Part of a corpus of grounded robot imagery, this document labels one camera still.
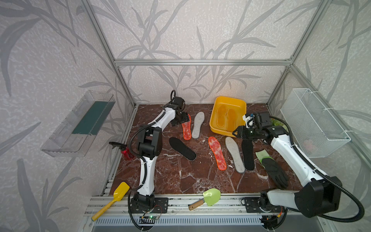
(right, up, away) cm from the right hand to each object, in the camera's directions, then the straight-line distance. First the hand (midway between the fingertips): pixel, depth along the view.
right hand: (235, 132), depth 81 cm
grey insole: (-20, +5, +27) cm, 34 cm away
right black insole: (+11, -12, +12) cm, 21 cm away
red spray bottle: (-64, -10, +1) cm, 65 cm away
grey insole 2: (+2, -11, +15) cm, 18 cm away
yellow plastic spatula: (-63, -32, -4) cm, 71 cm away
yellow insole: (-2, +13, +35) cm, 37 cm away
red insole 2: (-8, -15, +12) cm, 20 cm away
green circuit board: (-44, -41, -11) cm, 61 cm away
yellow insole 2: (+6, +9, +31) cm, 33 cm away
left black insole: (-35, -11, +15) cm, 39 cm away
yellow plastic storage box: (+14, +19, +37) cm, 44 cm away
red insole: (-29, 0, +24) cm, 37 cm away
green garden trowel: (-14, -34, -4) cm, 38 cm away
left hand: (-31, +6, +20) cm, 37 cm away
